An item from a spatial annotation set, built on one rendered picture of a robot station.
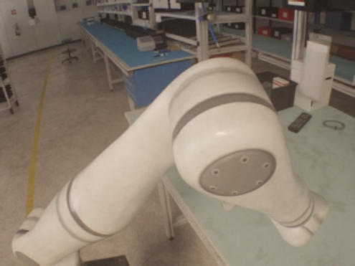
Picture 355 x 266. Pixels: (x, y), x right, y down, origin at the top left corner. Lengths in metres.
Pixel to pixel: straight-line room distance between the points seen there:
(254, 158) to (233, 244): 0.45
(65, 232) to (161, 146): 0.17
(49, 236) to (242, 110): 0.31
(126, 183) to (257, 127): 0.16
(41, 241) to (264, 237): 0.47
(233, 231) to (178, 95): 0.47
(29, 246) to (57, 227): 0.11
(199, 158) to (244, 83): 0.07
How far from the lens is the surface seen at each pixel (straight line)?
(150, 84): 2.27
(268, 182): 0.21
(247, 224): 0.65
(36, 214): 0.51
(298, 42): 1.35
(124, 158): 0.26
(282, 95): 1.15
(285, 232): 0.46
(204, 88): 0.19
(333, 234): 0.69
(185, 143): 0.17
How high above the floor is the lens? 1.51
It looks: 31 degrees down
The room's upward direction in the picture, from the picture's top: 5 degrees counter-clockwise
